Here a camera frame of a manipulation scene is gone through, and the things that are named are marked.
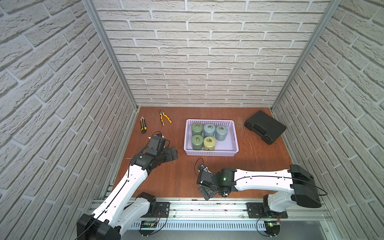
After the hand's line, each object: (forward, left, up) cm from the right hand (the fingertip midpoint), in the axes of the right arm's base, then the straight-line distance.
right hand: (210, 186), depth 76 cm
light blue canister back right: (+32, -11, +2) cm, 33 cm away
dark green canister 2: (+26, +5, +4) cm, 27 cm away
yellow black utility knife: (+44, +43, -4) cm, 62 cm away
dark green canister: (+37, +5, +2) cm, 37 cm away
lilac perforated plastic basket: (+25, -15, -5) cm, 30 cm away
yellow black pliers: (+56, +31, -3) cm, 65 cm away
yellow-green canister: (+24, -2, +3) cm, 25 cm away
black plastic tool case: (+38, -44, -1) cm, 58 cm away
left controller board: (-14, +33, -8) cm, 36 cm away
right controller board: (-19, -29, -7) cm, 35 cm away
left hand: (+17, +20, +9) cm, 28 cm away
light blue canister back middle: (+34, -3, +3) cm, 34 cm away
